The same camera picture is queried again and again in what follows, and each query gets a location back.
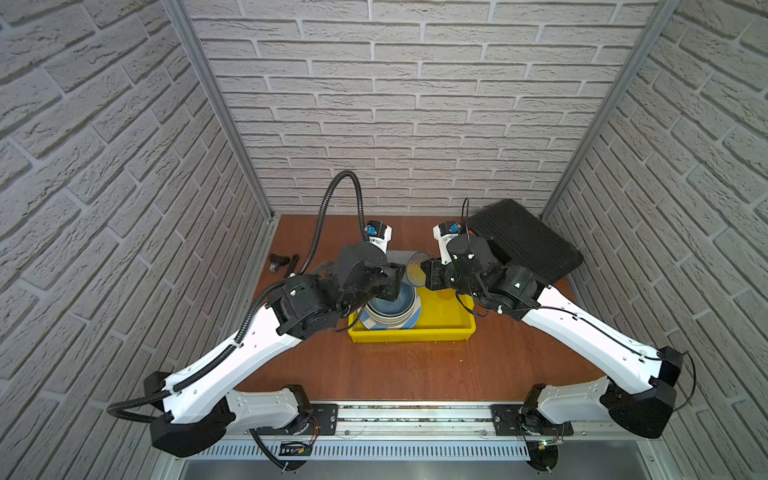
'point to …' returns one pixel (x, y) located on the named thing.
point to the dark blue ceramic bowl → (402, 305)
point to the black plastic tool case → (517, 235)
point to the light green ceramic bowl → (395, 319)
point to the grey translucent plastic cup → (414, 272)
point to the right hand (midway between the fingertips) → (422, 263)
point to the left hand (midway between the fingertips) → (401, 263)
